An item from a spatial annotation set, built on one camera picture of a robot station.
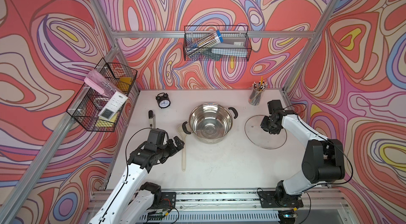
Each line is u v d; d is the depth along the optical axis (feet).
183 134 3.15
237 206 2.39
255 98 3.54
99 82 2.29
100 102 2.28
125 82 2.57
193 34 2.88
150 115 3.25
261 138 3.00
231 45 2.89
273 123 2.41
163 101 3.44
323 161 1.47
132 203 1.83
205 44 2.58
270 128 2.57
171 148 2.25
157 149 1.89
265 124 2.70
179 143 2.40
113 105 2.26
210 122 3.33
